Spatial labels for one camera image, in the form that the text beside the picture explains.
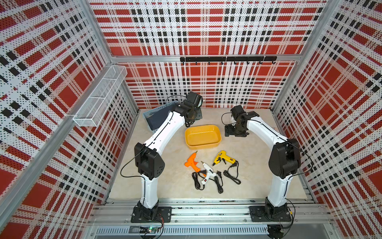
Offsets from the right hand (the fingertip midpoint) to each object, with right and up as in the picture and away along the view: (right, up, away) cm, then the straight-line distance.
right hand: (233, 133), depth 91 cm
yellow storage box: (-20, -3, +14) cm, 24 cm away
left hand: (-22, +11, -5) cm, 25 cm away
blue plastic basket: (-62, +13, +20) cm, 67 cm away
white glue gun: (-15, -23, -5) cm, 28 cm away
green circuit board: (-46, -44, -22) cm, 67 cm away
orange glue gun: (-27, -18, 0) cm, 32 cm away
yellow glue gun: (-7, -14, +2) cm, 16 cm away
